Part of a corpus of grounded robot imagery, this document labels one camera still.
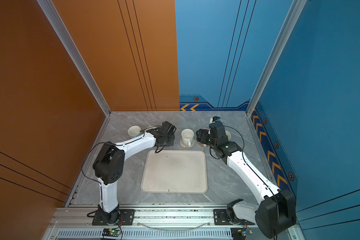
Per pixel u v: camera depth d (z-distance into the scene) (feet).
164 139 2.39
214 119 2.30
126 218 2.42
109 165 1.70
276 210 1.25
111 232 2.33
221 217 2.38
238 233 2.29
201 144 2.34
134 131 3.21
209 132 2.32
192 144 3.24
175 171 2.89
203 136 2.33
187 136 3.22
